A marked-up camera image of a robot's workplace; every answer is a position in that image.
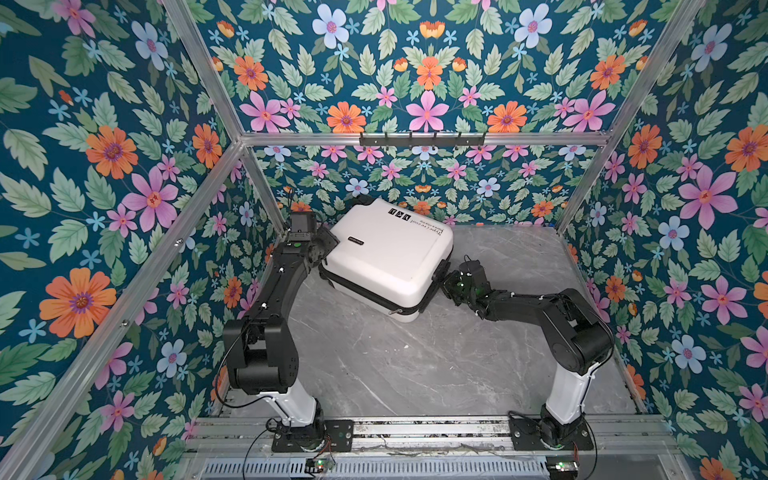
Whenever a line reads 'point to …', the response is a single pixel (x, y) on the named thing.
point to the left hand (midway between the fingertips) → (336, 234)
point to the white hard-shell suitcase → (386, 257)
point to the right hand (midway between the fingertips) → (434, 277)
